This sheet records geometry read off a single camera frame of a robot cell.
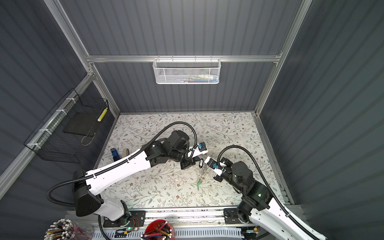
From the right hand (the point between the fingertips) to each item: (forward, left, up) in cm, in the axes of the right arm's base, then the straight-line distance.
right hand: (213, 159), depth 69 cm
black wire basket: (+3, +72, +12) cm, 73 cm away
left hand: (+1, +6, -1) cm, 7 cm away
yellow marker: (+24, +60, +7) cm, 65 cm away
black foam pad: (+16, +65, +8) cm, 68 cm away
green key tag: (-5, +7, -20) cm, 22 cm away
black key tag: (-1, +6, -2) cm, 6 cm away
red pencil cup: (-26, +24, -13) cm, 38 cm away
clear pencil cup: (-27, +57, -4) cm, 63 cm away
